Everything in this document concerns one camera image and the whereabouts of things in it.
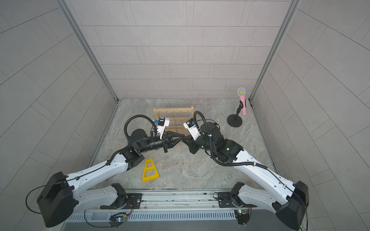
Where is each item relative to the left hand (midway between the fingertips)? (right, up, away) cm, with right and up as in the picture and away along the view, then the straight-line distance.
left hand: (185, 139), depth 64 cm
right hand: (-1, -2, +4) cm, 5 cm away
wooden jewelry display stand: (-8, +9, +43) cm, 44 cm away
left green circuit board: (-31, -37, +2) cm, 49 cm away
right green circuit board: (+28, -39, +6) cm, 49 cm away
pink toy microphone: (+33, +24, +21) cm, 45 cm away
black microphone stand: (+33, +6, +39) cm, 51 cm away
